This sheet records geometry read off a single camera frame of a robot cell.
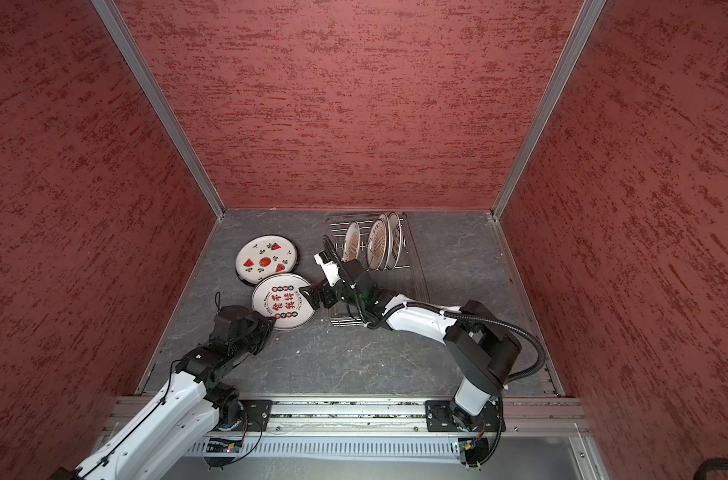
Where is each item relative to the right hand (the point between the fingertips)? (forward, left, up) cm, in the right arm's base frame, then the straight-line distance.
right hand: (311, 287), depth 81 cm
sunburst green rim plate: (+20, -19, -7) cm, 29 cm away
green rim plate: (+3, +11, -10) cm, 15 cm away
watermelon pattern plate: (+21, +21, -12) cm, 32 cm away
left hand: (-6, +10, -9) cm, 15 cm away
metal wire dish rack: (+12, -29, -15) cm, 35 cm away
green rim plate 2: (+18, -25, -3) cm, 31 cm away
